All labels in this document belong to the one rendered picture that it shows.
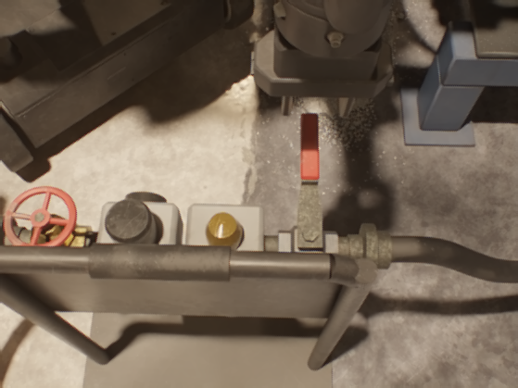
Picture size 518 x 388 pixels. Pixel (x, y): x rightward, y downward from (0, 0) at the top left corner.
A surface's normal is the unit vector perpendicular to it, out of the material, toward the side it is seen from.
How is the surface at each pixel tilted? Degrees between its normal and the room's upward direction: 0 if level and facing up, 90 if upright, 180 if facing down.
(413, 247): 15
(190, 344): 0
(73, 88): 90
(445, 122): 90
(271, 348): 0
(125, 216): 0
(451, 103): 90
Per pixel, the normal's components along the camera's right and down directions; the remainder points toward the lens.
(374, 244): 0.00, -0.26
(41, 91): 0.45, 0.21
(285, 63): -0.03, 0.91
